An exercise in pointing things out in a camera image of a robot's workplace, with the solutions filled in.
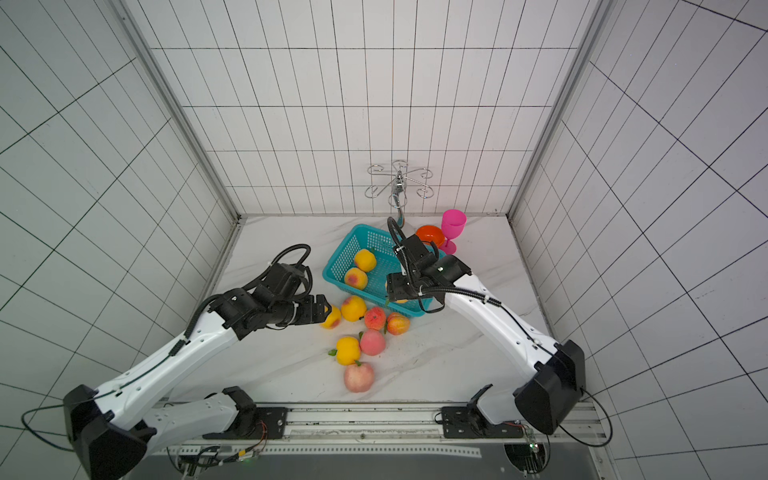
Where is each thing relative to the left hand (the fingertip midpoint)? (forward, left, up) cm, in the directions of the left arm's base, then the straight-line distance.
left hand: (312, 317), depth 76 cm
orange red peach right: (+2, -23, -9) cm, 24 cm away
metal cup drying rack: (+39, -23, +14) cm, 47 cm away
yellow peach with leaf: (+25, -12, -10) cm, 30 cm away
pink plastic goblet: (+34, -41, 0) cm, 53 cm away
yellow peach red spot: (+18, -9, -10) cm, 23 cm away
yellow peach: (+3, -23, +4) cm, 24 cm away
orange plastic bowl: (+39, -36, -11) cm, 54 cm away
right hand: (+9, -23, +3) cm, 25 cm away
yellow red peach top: (+7, -9, -9) cm, 15 cm away
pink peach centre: (-3, -15, -10) cm, 18 cm away
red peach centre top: (+4, -16, -9) cm, 19 cm away
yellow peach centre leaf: (-5, -9, -10) cm, 14 cm away
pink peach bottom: (-12, -13, -9) cm, 20 cm away
